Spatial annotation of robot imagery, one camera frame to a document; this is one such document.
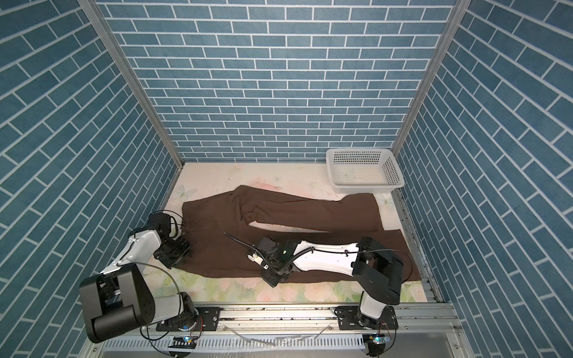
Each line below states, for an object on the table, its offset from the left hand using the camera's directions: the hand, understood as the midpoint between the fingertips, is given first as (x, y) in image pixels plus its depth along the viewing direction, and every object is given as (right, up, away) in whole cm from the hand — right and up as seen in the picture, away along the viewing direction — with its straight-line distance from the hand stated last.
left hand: (190, 253), depth 85 cm
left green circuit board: (+4, -25, -13) cm, 29 cm away
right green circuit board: (+68, -23, -14) cm, 73 cm away
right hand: (+30, -6, -6) cm, 31 cm away
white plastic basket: (+78, +34, +33) cm, 91 cm away
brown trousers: (+9, +7, +9) cm, 15 cm away
